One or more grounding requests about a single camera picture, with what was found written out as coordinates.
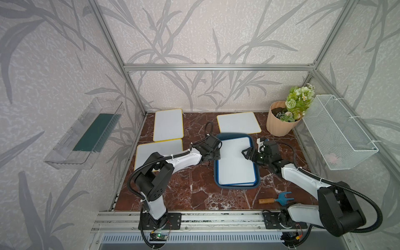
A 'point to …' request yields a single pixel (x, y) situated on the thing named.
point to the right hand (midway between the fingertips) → (244, 152)
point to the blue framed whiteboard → (234, 169)
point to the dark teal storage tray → (215, 164)
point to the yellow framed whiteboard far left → (168, 125)
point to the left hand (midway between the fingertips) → (217, 154)
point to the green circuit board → (158, 237)
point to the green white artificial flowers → (298, 100)
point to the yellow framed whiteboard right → (244, 123)
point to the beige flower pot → (276, 127)
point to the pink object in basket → (331, 158)
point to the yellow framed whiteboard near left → (145, 150)
